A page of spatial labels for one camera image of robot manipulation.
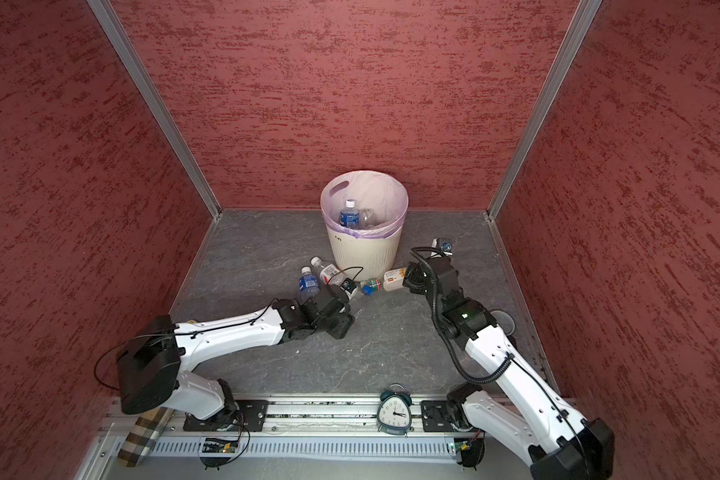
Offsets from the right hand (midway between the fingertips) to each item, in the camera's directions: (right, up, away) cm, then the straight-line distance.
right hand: (420, 271), depth 78 cm
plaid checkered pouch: (-68, -38, -8) cm, 78 cm away
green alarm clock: (-7, -34, -6) cm, 36 cm away
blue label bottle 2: (-20, +16, +20) cm, 33 cm away
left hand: (-21, -15, +6) cm, 26 cm away
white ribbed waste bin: (-15, +18, +25) cm, 34 cm away
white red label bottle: (-26, -3, +17) cm, 32 cm away
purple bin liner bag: (-8, +23, +17) cm, 30 cm away
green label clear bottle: (-13, -6, +14) cm, 21 cm away
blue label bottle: (-33, -6, +15) cm, 37 cm away
